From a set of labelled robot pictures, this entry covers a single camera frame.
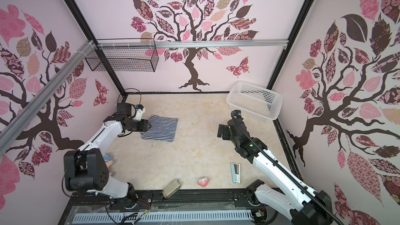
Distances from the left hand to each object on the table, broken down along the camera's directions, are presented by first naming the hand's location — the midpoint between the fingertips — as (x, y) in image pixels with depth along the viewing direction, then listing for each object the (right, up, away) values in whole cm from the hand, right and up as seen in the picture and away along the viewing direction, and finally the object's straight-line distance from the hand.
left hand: (146, 128), depth 89 cm
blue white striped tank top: (+6, -1, +9) cm, 11 cm away
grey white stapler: (+51, -22, -9) cm, 56 cm away
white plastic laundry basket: (+72, +16, +25) cm, 78 cm away
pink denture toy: (+34, -25, -13) cm, 44 cm away
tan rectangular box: (+18, -28, -15) cm, 36 cm away
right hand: (+46, +3, -10) cm, 47 cm away
